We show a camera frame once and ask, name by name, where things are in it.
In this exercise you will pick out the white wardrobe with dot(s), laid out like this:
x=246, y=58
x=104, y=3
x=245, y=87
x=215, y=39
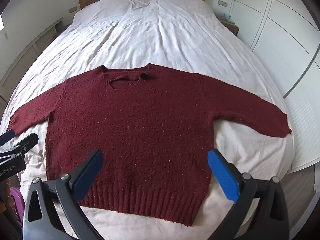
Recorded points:
x=287, y=42

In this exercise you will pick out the person's left hand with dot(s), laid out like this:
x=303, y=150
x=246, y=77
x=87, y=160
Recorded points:
x=5, y=190

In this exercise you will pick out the wooden nightstand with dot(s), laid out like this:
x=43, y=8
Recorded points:
x=231, y=26

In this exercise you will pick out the wall socket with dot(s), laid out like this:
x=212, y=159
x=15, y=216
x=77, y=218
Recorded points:
x=222, y=3
x=73, y=9

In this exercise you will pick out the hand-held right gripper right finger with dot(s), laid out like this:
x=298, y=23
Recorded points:
x=222, y=173

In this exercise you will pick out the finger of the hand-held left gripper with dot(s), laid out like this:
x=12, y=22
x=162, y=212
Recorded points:
x=7, y=134
x=25, y=142

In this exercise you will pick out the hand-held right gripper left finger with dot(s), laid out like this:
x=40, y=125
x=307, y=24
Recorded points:
x=88, y=173

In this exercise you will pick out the dark red knitted sweater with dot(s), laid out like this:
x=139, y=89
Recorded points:
x=130, y=130

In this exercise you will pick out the small teal object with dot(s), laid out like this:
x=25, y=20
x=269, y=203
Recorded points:
x=228, y=18

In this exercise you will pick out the bed with white sheet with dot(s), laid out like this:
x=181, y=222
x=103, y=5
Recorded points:
x=160, y=42

